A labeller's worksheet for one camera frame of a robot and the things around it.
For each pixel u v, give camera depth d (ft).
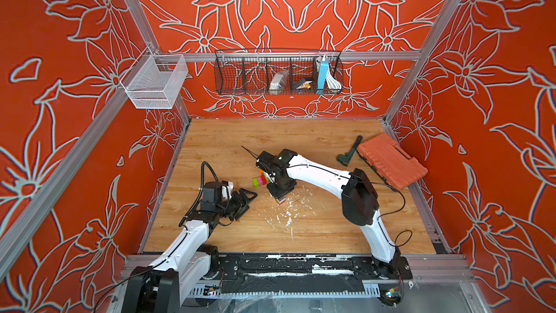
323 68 2.82
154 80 3.05
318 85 2.90
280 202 2.86
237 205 2.43
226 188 2.67
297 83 2.76
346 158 3.38
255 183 3.02
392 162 3.11
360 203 1.73
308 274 2.39
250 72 3.29
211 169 2.59
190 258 1.69
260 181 3.03
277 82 3.01
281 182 2.37
